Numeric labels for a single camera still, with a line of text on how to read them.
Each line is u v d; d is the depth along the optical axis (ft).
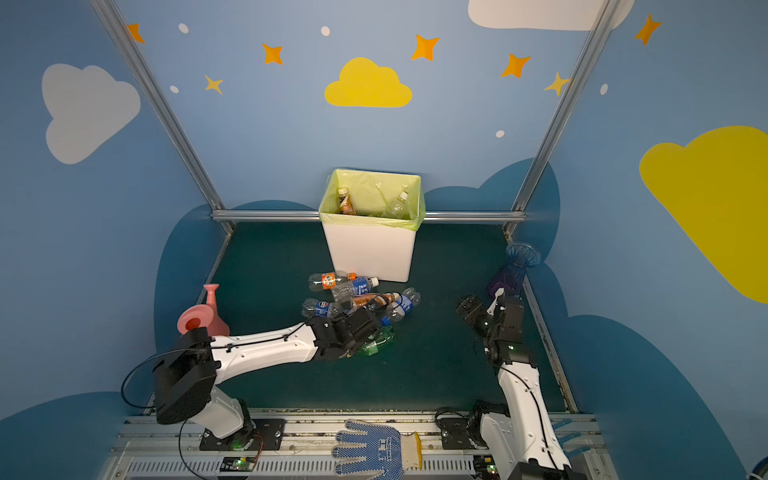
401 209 3.23
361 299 3.05
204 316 2.72
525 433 1.44
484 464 2.35
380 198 3.32
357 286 3.17
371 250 3.04
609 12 2.27
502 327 2.02
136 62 2.50
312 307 3.06
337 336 2.05
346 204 3.26
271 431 2.49
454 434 2.45
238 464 2.32
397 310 3.19
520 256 2.88
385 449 2.36
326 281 3.23
